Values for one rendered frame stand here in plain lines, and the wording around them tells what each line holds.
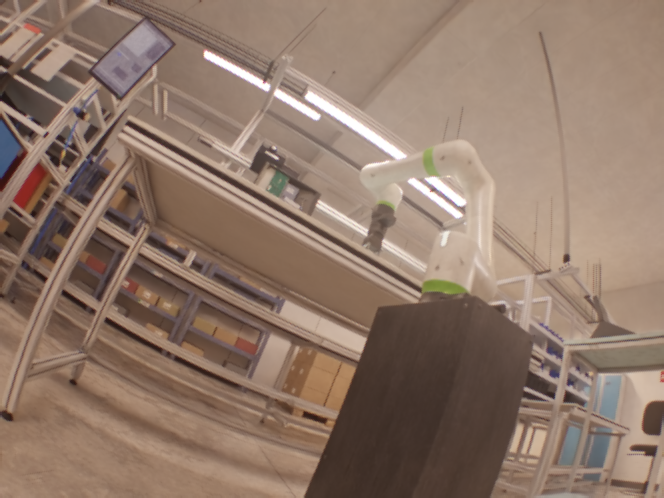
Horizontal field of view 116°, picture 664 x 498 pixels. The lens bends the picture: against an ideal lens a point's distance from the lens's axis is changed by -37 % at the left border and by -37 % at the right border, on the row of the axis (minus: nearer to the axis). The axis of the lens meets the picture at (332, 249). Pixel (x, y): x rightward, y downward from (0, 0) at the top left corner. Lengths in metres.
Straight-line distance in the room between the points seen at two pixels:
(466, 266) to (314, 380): 3.85
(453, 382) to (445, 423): 0.07
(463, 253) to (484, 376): 0.34
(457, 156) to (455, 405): 0.79
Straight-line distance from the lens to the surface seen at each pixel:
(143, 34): 2.28
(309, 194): 1.26
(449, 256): 0.84
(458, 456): 0.63
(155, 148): 1.01
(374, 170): 1.35
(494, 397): 0.68
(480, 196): 1.18
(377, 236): 1.35
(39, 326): 1.07
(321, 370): 4.55
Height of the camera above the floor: 0.57
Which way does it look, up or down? 22 degrees up
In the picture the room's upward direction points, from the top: 23 degrees clockwise
